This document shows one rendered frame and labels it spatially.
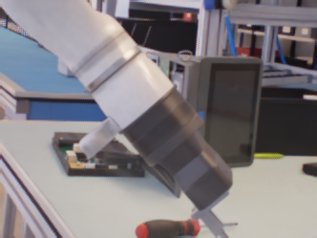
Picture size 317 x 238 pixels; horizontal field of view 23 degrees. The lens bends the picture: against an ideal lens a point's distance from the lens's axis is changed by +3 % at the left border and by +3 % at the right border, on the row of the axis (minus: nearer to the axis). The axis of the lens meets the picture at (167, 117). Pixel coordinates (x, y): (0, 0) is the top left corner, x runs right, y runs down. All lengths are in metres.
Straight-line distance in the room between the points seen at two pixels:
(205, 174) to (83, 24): 0.19
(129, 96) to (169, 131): 0.05
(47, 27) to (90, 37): 0.04
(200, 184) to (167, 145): 0.05
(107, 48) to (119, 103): 0.06
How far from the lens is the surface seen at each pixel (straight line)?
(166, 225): 0.98
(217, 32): 2.91
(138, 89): 0.77
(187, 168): 0.78
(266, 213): 1.17
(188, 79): 1.16
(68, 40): 0.78
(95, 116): 2.87
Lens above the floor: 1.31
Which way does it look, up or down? 9 degrees down
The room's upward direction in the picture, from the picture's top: 5 degrees clockwise
